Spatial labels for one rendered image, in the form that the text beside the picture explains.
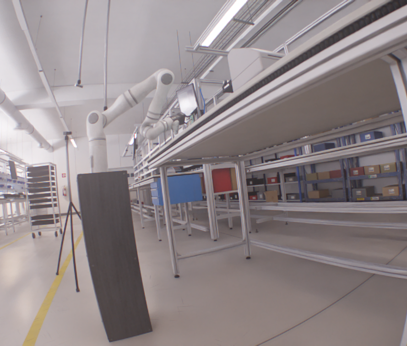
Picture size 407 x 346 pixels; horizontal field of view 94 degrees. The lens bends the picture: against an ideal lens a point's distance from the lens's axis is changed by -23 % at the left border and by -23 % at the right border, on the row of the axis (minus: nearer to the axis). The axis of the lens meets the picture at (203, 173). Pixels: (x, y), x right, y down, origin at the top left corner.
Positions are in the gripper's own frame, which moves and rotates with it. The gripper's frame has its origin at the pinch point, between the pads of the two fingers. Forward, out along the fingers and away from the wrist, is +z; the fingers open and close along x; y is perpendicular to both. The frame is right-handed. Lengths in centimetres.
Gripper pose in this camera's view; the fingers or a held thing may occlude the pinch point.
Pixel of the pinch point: (192, 116)
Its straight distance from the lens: 160.8
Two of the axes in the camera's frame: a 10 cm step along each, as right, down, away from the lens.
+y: -7.8, -4.9, 4.0
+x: -1.6, 7.6, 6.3
